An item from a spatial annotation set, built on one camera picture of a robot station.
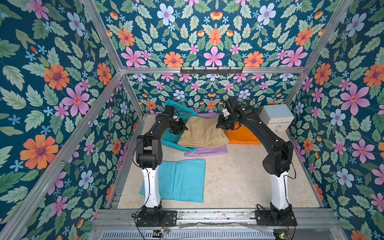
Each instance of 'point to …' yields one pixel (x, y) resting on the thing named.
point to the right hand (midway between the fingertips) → (216, 124)
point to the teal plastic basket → (170, 139)
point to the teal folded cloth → (183, 180)
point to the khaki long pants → (202, 132)
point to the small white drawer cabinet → (278, 118)
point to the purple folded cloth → (207, 151)
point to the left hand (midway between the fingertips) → (189, 125)
